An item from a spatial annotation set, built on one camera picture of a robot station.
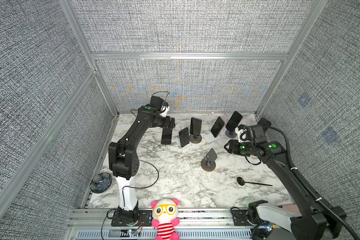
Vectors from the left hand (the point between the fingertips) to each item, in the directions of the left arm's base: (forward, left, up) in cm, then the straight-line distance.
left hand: (168, 124), depth 91 cm
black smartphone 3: (+1, -17, -3) cm, 17 cm away
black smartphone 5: (-1, -59, 0) cm, 59 cm away
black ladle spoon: (-31, -41, -17) cm, 54 cm away
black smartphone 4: (+2, -32, -6) cm, 32 cm away
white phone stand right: (-1, -28, -15) cm, 32 cm away
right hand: (-19, -32, +3) cm, 37 cm away
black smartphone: (+2, +2, -15) cm, 15 cm away
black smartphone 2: (+7, -10, -22) cm, 25 cm away
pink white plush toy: (-46, +2, -10) cm, 47 cm away
